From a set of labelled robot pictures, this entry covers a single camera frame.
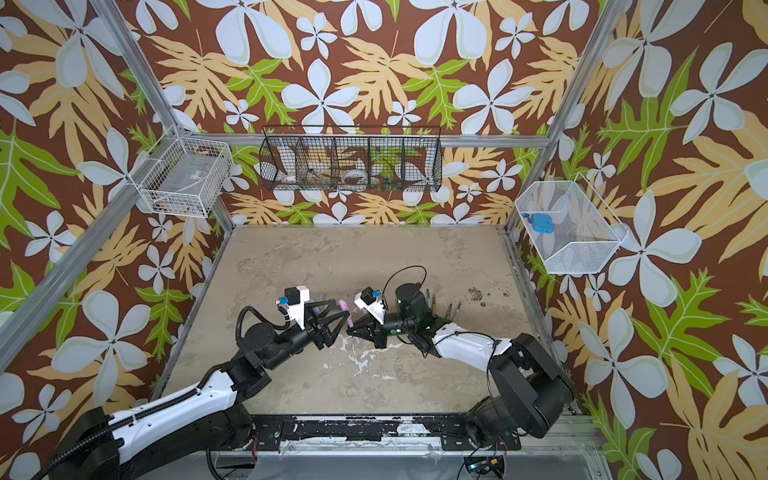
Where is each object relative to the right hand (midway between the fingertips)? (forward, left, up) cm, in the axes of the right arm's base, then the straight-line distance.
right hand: (350, 332), depth 76 cm
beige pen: (+13, -33, -15) cm, 39 cm away
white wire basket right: (+26, -63, +11) cm, 69 cm away
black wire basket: (+54, +1, +16) cm, 56 cm away
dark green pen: (+13, -30, -15) cm, 36 cm away
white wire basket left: (+41, +50, +19) cm, 67 cm away
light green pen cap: (+6, +7, +7) cm, 12 cm away
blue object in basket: (+29, -56, +10) cm, 64 cm away
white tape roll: (+50, 0, +12) cm, 52 cm away
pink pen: (+3, +1, +8) cm, 8 cm away
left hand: (+3, +2, +9) cm, 10 cm away
